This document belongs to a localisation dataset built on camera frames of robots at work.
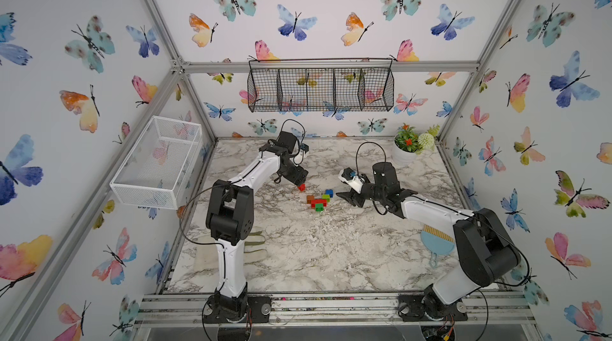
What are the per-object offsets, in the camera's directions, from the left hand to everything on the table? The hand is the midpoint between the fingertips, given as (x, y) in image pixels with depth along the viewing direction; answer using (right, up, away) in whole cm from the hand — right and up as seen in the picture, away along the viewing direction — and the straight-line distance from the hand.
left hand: (298, 171), depth 97 cm
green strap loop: (-15, -25, -9) cm, 31 cm away
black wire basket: (+9, +35, +1) cm, 37 cm away
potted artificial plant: (+46, +12, +2) cm, 47 cm away
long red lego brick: (+6, -12, -1) cm, 14 cm away
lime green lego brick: (+11, -10, +1) cm, 15 cm away
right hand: (+17, -4, -10) cm, 20 cm away
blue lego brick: (+13, -9, +2) cm, 15 cm away
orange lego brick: (+5, -11, -1) cm, 12 cm away
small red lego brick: (+1, -7, +5) cm, 8 cm away
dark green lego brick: (+9, -14, -3) cm, 17 cm away
